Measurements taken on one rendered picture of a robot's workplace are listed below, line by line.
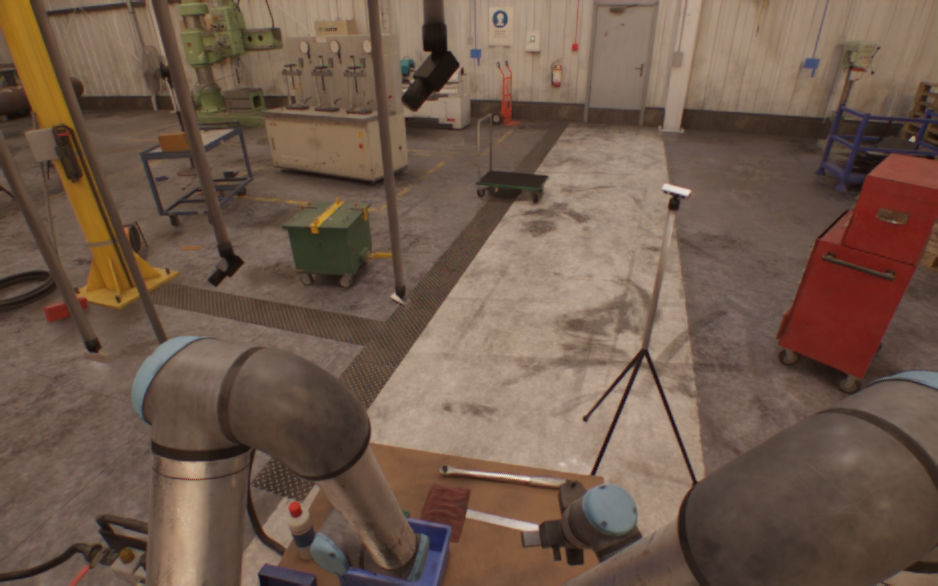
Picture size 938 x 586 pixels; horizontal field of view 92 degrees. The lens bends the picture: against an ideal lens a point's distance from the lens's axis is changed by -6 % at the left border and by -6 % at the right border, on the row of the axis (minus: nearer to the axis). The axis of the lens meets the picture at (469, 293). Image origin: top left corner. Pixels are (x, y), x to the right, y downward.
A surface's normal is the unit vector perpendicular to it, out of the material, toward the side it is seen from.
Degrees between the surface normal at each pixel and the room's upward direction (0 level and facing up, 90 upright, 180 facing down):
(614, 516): 19
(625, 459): 0
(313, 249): 90
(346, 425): 65
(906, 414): 5
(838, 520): 50
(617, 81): 90
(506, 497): 0
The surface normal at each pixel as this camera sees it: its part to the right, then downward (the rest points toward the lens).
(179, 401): -0.19, 0.04
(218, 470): 0.72, 0.08
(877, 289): -0.74, 0.35
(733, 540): -0.79, -0.16
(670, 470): -0.02, -0.86
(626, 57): -0.31, 0.48
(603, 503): 0.11, -0.66
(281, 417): 0.33, 0.04
